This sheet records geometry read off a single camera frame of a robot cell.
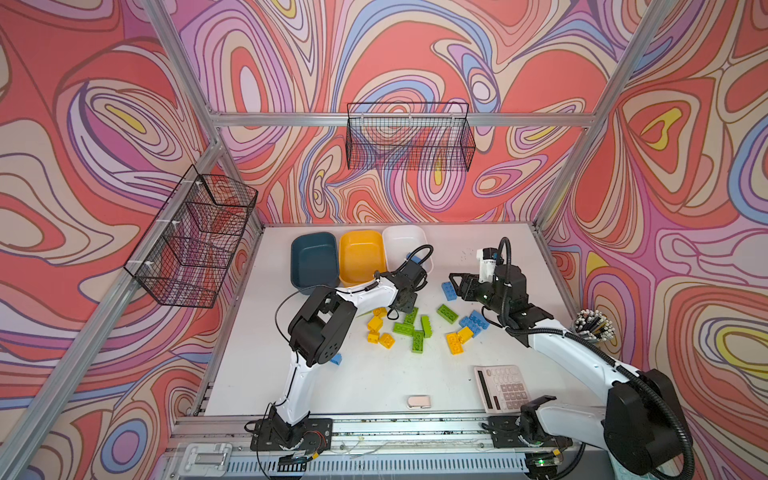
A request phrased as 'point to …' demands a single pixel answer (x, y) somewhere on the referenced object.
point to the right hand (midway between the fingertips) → (458, 281)
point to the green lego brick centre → (409, 318)
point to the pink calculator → (502, 388)
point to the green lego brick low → (404, 328)
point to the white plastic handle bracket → (204, 459)
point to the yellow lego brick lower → (387, 341)
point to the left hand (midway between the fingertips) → (406, 299)
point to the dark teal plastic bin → (314, 261)
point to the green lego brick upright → (426, 326)
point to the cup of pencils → (592, 325)
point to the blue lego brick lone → (337, 358)
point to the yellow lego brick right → (466, 334)
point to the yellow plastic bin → (361, 255)
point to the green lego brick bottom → (418, 341)
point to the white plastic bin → (402, 240)
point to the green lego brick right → (446, 313)
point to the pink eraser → (419, 402)
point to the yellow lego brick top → (381, 311)
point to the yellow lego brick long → (454, 343)
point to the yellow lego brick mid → (375, 324)
